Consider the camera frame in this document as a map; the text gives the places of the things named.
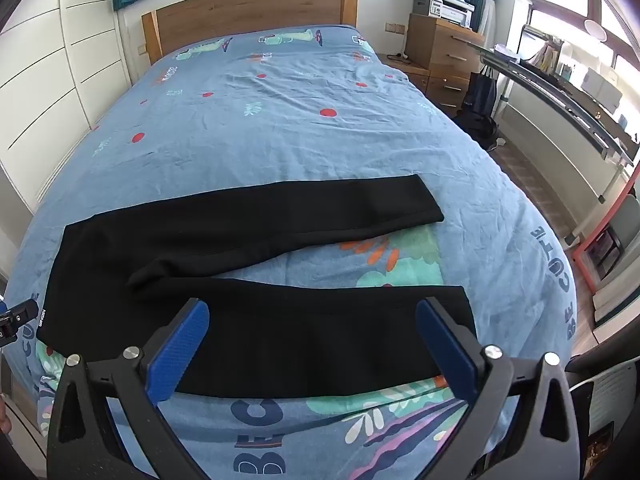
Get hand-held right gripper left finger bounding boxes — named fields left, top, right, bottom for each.
left=47, top=297, right=211, bottom=480

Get white box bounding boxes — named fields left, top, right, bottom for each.
left=582, top=67, right=624, bottom=107

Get black backpack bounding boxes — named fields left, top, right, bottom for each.
left=452, top=107, right=501, bottom=151

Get wooden headboard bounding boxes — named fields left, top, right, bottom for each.
left=141, top=0, right=359, bottom=66

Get glass desk with metal frame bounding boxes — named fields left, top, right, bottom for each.
left=467, top=25, right=640, bottom=246

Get wooden chest of drawers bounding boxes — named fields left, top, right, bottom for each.
left=404, top=12, right=486, bottom=111

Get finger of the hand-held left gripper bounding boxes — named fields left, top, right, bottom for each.
left=0, top=300, right=39, bottom=347

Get white printer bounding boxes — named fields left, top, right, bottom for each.
left=412, top=0, right=475, bottom=27

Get red metal frame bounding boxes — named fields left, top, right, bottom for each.
left=574, top=160, right=640, bottom=296

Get white wardrobe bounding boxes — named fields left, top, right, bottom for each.
left=0, top=0, right=133, bottom=211

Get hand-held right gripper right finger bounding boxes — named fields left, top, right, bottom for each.
left=415, top=297, right=583, bottom=480

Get blue printed bed sheet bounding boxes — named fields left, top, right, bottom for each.
left=0, top=24, right=581, bottom=480

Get wooden nightstand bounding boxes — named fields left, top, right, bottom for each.
left=375, top=52, right=432, bottom=95

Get black pants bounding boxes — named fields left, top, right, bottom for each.
left=36, top=174, right=478, bottom=398

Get dark tote bag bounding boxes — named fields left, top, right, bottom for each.
left=467, top=65, right=499, bottom=111

